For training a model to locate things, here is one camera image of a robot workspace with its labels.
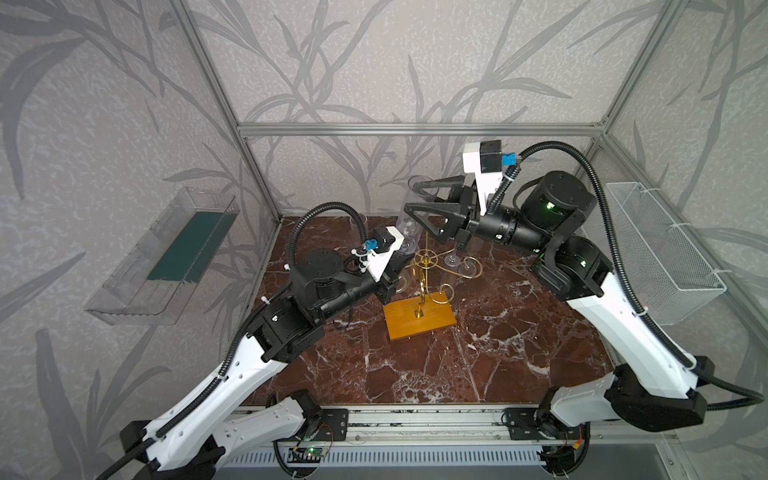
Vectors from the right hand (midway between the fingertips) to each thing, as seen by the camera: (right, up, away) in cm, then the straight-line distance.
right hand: (415, 187), depth 43 cm
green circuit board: (-23, -58, +27) cm, 68 cm away
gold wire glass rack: (+4, -13, +25) cm, 28 cm away
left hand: (0, -9, +12) cm, 15 cm away
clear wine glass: (+11, -13, +36) cm, 40 cm away
